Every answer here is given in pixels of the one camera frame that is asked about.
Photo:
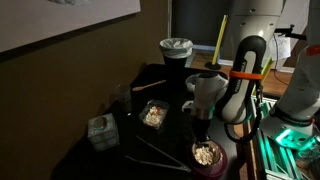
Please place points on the white trash bag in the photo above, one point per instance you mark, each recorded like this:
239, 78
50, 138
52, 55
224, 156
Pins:
176, 47

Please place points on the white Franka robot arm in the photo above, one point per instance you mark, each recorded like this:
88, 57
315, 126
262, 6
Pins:
300, 83

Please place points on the black trash can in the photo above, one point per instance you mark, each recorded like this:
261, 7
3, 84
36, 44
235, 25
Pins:
175, 70

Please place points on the aluminium frame stand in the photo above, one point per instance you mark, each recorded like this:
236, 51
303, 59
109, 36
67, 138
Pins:
270, 156

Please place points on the clear rounded plastic container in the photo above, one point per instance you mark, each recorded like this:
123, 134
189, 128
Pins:
190, 83

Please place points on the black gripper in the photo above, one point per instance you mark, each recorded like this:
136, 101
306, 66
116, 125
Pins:
201, 126

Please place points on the purple plastic bowl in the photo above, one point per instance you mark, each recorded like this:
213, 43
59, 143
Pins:
213, 171

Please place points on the white wall picture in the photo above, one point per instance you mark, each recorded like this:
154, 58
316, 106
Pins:
50, 16

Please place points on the yellow bar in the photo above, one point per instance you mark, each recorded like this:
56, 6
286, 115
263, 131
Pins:
265, 71

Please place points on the white paper sheet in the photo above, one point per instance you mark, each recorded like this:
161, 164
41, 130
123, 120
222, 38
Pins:
280, 46

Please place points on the white beans batch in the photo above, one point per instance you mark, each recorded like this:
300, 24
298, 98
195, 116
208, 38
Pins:
204, 155

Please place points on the white panel door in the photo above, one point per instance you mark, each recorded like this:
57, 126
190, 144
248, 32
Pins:
295, 16

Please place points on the clear glass cup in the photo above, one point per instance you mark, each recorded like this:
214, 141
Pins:
122, 98

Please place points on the white and orange snack mix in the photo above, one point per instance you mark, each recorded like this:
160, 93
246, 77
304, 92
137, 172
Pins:
154, 116

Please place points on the metal tongs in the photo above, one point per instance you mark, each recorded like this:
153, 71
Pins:
185, 167

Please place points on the teal patterned tissue box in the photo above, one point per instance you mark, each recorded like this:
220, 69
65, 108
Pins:
103, 133

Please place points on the clear rectangular food container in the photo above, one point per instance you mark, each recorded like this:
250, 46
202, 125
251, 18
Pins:
143, 115

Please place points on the wooden spoon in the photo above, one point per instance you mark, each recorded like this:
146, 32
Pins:
146, 86

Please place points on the yellow pole with black base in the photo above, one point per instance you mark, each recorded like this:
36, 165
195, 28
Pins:
220, 36

